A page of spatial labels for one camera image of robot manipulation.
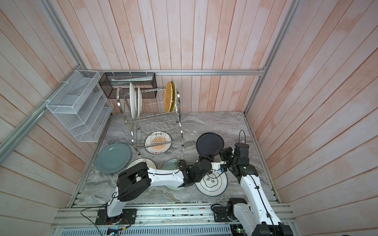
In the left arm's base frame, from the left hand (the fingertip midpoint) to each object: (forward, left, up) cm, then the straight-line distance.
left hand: (210, 154), depth 83 cm
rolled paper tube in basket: (+39, +56, +22) cm, 72 cm away
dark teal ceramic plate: (+2, +61, -11) cm, 62 cm away
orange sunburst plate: (+15, +34, -10) cm, 39 cm away
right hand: (+2, -4, +2) cm, 5 cm away
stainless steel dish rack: (+16, +33, +15) cm, 40 cm away
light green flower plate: (-2, +24, -10) cm, 27 cm away
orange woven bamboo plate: (+26, +25, +21) cm, 42 cm away
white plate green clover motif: (-14, -2, -12) cm, 18 cm away
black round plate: (+7, 0, 0) cm, 7 cm away
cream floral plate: (-1, +37, -11) cm, 39 cm away
